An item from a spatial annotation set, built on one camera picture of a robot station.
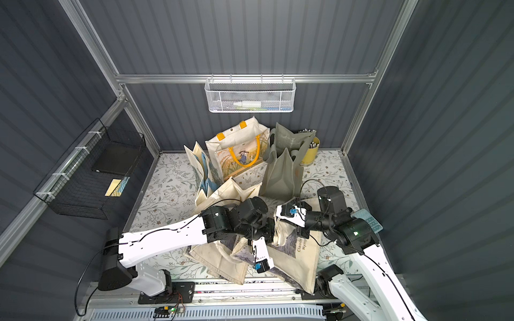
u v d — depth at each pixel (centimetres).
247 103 86
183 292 74
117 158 87
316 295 73
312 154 103
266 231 58
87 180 73
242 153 103
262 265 54
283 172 94
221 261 71
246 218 52
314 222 55
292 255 75
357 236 45
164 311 70
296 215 52
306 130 105
